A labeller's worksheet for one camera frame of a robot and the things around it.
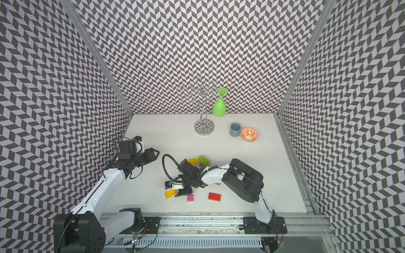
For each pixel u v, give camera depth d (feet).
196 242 2.27
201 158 2.91
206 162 2.90
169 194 2.65
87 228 1.26
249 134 3.44
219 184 2.79
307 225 2.47
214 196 2.64
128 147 2.10
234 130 3.45
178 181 2.44
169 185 2.35
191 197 2.64
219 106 2.99
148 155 2.42
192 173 2.30
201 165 2.93
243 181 1.68
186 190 2.51
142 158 2.35
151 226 2.42
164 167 2.40
